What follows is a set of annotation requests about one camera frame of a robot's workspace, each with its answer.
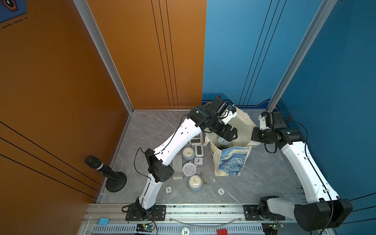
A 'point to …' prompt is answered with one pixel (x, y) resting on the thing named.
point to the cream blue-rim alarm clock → (223, 141)
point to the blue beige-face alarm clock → (195, 183)
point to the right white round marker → (221, 191)
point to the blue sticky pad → (103, 221)
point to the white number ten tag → (185, 231)
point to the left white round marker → (168, 189)
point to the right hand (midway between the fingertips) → (253, 133)
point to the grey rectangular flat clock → (177, 167)
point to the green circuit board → (145, 227)
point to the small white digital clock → (199, 151)
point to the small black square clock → (199, 161)
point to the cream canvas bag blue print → (230, 160)
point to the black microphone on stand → (115, 181)
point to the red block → (222, 232)
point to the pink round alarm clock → (189, 169)
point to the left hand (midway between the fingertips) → (231, 131)
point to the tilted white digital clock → (195, 141)
